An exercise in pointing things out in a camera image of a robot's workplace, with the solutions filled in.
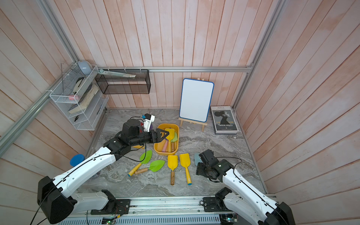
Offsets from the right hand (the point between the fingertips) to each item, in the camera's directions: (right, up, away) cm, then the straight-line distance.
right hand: (201, 169), depth 82 cm
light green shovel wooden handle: (-18, +14, +16) cm, 28 cm away
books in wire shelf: (-68, +39, -4) cm, 79 cm away
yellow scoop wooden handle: (-17, +1, +6) cm, 19 cm away
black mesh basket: (-64, +58, +25) cm, 90 cm away
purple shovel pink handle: (-23, +12, +13) cm, 29 cm away
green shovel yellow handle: (-36, +5, +10) cm, 38 cm away
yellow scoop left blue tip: (-32, +17, -18) cm, 41 cm away
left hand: (-21, +21, -10) cm, 31 cm away
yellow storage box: (-28, +11, +14) cm, 33 cm away
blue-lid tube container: (-66, +10, -12) cm, 68 cm away
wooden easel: (+5, +27, +19) cm, 34 cm away
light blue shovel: (-1, +4, +9) cm, 10 cm away
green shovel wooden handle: (-29, 0, +6) cm, 30 cm away
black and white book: (+22, +30, +26) cm, 45 cm away
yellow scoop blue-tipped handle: (-9, +3, +8) cm, 12 cm away
